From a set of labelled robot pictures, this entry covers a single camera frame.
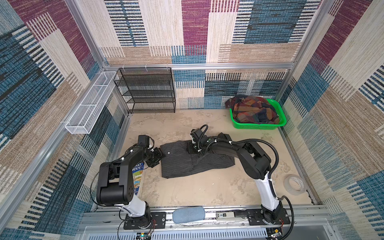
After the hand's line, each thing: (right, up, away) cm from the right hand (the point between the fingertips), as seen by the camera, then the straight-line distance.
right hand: (188, 151), depth 97 cm
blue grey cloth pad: (+1, -26, -24) cm, 35 cm away
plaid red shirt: (+43, +27, +6) cm, 51 cm away
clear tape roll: (+55, -18, -15) cm, 59 cm away
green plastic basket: (+65, +24, +10) cm, 70 cm away
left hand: (-15, -2, -4) cm, 16 cm away
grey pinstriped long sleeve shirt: (-7, -5, -5) cm, 10 cm away
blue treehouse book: (-29, -9, -9) cm, 32 cm away
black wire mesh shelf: (-31, +42, +14) cm, 54 cm away
